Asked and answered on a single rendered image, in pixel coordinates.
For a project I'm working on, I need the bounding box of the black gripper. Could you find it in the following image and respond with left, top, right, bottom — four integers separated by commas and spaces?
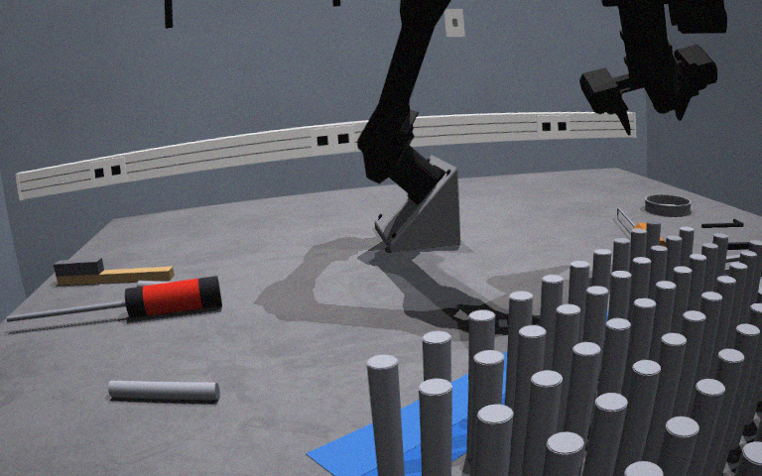
579, 31, 717, 136

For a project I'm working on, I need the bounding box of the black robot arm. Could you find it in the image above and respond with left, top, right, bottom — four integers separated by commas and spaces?
357, 0, 727, 205

